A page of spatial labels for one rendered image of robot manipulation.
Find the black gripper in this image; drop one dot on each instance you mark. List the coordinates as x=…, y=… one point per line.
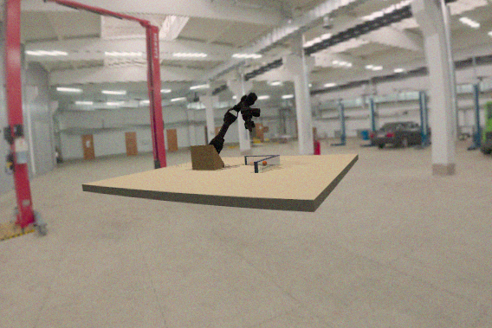
x=247, y=116

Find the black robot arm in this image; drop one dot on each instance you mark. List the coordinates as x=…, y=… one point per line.
x=229, y=118

